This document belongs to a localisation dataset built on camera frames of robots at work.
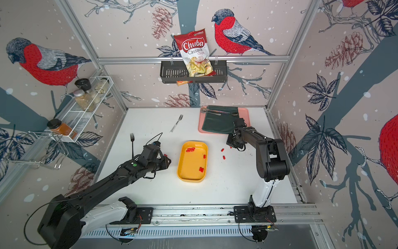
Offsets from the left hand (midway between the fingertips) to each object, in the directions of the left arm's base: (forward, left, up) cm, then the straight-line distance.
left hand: (172, 158), depth 83 cm
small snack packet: (+38, -3, +23) cm, 44 cm away
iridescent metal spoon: (+46, -19, -8) cm, 50 cm away
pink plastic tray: (+43, -48, -10) cm, 65 cm away
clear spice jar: (+32, +40, +25) cm, 57 cm away
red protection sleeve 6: (+12, -35, -8) cm, 38 cm away
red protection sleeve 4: (+10, -29, -10) cm, 32 cm away
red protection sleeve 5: (+5, -30, -10) cm, 32 cm away
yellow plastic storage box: (+1, -8, -8) cm, 11 cm away
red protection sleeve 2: (+6, -18, -10) cm, 21 cm away
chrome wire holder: (-4, +41, +27) cm, 50 cm away
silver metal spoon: (+41, -29, -10) cm, 51 cm away
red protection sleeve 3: (-3, -16, -9) cm, 18 cm away
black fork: (+19, +32, -10) cm, 38 cm away
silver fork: (+37, +1, -9) cm, 38 cm away
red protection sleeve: (+11, -8, -10) cm, 17 cm away
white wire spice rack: (+10, +46, +21) cm, 52 cm away
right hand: (+15, -34, -7) cm, 38 cm away
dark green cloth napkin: (+32, -30, -10) cm, 45 cm away
